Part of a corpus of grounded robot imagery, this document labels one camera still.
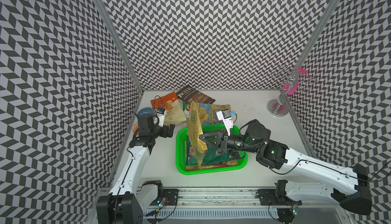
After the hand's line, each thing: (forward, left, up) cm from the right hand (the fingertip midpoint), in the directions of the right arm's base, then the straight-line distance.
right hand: (200, 142), depth 54 cm
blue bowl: (+36, +38, -29) cm, 60 cm away
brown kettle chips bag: (+53, +10, -31) cm, 63 cm away
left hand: (+21, +20, -21) cm, 36 cm away
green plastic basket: (+11, +13, -34) cm, 37 cm away
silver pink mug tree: (+41, -53, -7) cm, 68 cm away
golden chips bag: (+1, 0, -32) cm, 32 cm away
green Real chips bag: (+7, -6, -32) cm, 33 cm away
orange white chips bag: (+37, +19, -33) cm, 52 cm away
